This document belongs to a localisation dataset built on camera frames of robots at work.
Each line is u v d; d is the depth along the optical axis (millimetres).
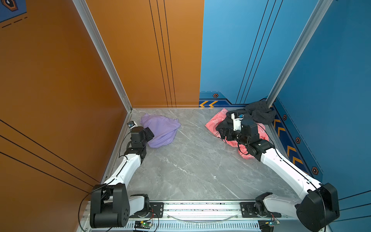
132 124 740
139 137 660
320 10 707
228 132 697
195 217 725
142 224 706
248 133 598
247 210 724
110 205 405
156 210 736
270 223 697
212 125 1054
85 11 710
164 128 1023
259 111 1039
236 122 701
